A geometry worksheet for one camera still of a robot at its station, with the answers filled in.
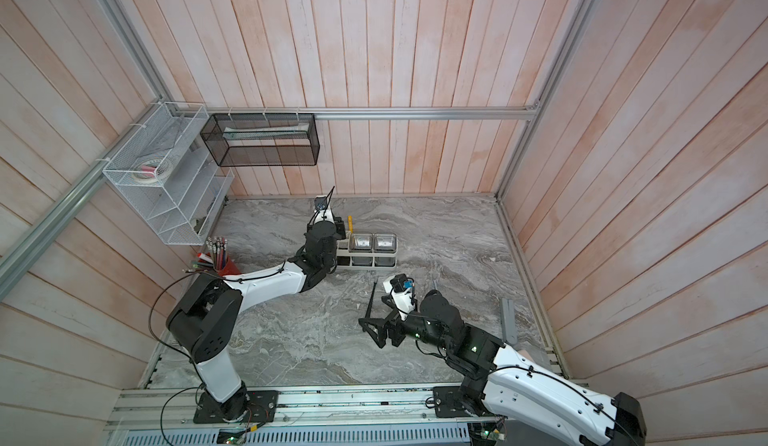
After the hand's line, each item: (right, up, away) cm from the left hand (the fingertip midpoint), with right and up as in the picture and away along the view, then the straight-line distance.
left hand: (331, 212), depth 89 cm
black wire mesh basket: (-27, +27, +15) cm, 41 cm away
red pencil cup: (-32, -16, -1) cm, 36 cm away
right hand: (+13, -24, -19) cm, 33 cm away
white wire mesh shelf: (-39, +1, -11) cm, 40 cm away
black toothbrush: (+12, -27, +4) cm, 30 cm away
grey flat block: (+53, -33, -3) cm, 62 cm away
